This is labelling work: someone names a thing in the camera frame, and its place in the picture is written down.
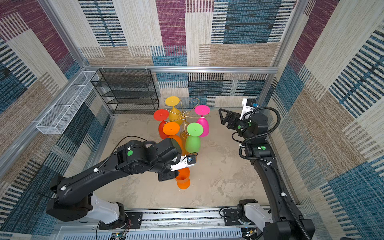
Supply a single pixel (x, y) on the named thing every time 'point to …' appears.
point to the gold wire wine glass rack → (185, 114)
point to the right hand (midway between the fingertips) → (225, 113)
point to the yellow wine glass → (175, 115)
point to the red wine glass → (162, 115)
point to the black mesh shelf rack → (127, 91)
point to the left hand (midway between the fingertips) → (178, 165)
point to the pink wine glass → (203, 110)
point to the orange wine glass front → (171, 129)
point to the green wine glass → (193, 142)
